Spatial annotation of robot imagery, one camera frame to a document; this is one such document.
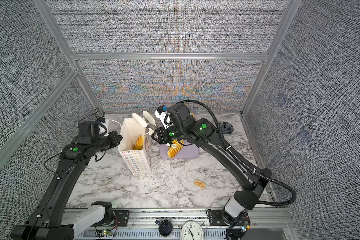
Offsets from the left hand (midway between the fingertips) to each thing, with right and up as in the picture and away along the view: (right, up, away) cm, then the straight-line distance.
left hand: (122, 136), depth 74 cm
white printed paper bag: (+7, -13, +2) cm, 15 cm away
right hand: (+18, +2, -9) cm, 20 cm away
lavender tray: (+34, -11, +20) cm, 41 cm away
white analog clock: (+34, -42, -7) cm, 55 cm away
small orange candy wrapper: (+39, -27, +9) cm, 49 cm away
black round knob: (+22, -43, -4) cm, 48 cm away
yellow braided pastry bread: (+4, -6, +16) cm, 18 cm away
